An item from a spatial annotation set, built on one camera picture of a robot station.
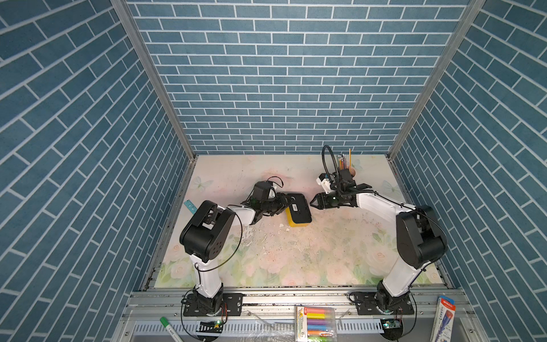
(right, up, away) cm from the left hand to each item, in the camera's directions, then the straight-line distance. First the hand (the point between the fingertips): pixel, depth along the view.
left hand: (297, 203), depth 92 cm
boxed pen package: (+45, -38, -24) cm, 64 cm away
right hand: (+8, 0, 0) cm, 8 cm away
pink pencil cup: (+27, +14, +8) cm, 32 cm away
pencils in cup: (+22, +17, +7) cm, 29 cm away
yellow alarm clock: (0, -4, -3) cm, 5 cm away
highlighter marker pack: (+4, -37, -23) cm, 44 cm away
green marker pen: (-46, -37, -22) cm, 63 cm away
